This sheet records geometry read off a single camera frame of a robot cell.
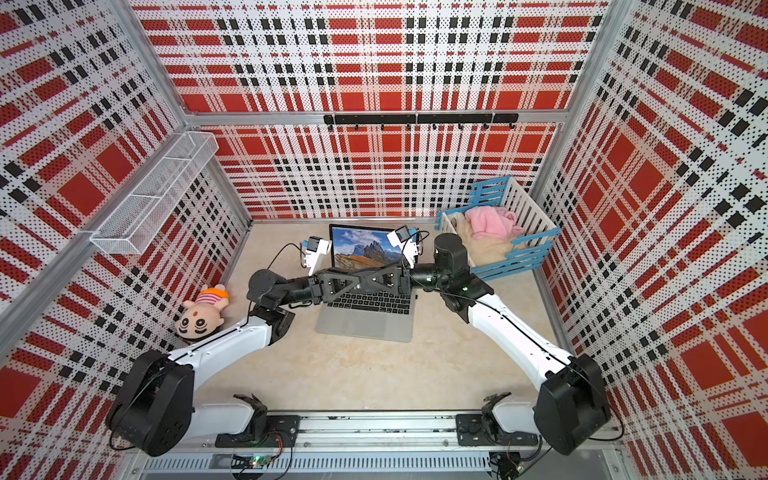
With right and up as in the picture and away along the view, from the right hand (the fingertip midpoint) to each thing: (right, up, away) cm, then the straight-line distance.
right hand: (375, 278), depth 66 cm
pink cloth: (+37, +15, +35) cm, 54 cm away
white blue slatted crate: (+46, +28, +45) cm, 70 cm away
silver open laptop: (-3, -15, +29) cm, 32 cm away
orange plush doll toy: (-52, -14, +19) cm, 57 cm away
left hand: (-2, 0, 0) cm, 3 cm away
